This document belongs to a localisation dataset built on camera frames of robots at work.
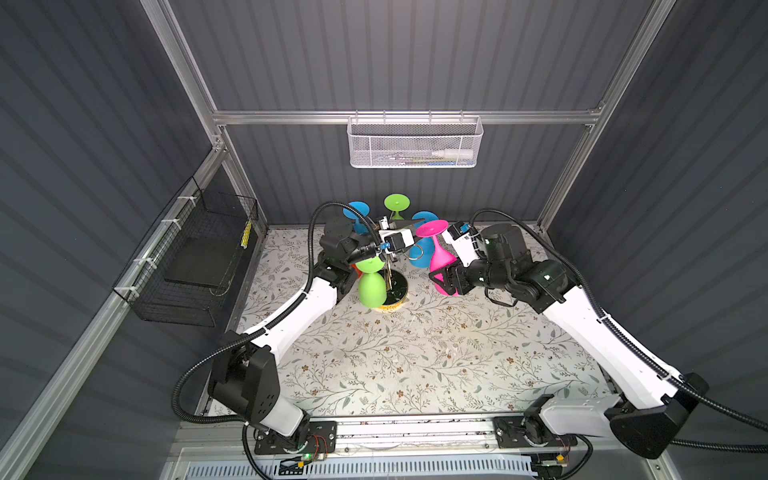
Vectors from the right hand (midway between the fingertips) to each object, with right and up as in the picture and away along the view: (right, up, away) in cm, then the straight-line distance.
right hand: (443, 270), depth 70 cm
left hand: (-5, +12, -5) cm, 14 cm away
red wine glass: (-20, 0, 0) cm, 20 cm away
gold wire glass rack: (-11, -7, +31) cm, 33 cm away
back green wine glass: (-11, +19, +16) cm, 27 cm away
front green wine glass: (-17, -5, +8) cm, 20 cm away
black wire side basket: (-63, 0, +1) cm, 63 cm away
